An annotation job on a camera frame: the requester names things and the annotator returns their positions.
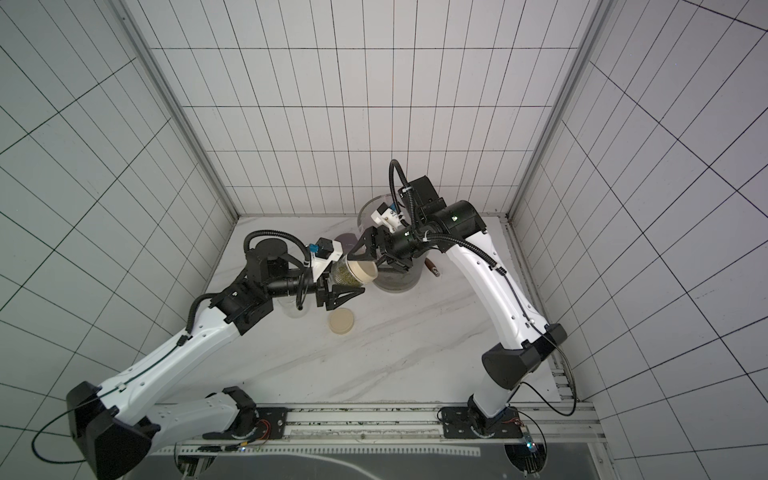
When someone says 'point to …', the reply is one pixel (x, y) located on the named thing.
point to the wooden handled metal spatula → (431, 267)
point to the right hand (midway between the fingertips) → (361, 255)
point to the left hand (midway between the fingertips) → (354, 279)
